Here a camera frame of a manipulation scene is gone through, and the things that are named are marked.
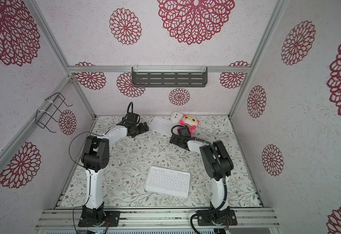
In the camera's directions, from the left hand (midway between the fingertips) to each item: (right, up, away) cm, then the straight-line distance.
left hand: (145, 129), depth 105 cm
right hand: (+22, -6, -3) cm, 23 cm away
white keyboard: (+17, -30, -22) cm, 41 cm away
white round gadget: (+23, +10, +11) cm, 27 cm away
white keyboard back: (+12, +4, +8) cm, 15 cm away
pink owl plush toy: (+33, +6, +3) cm, 33 cm away
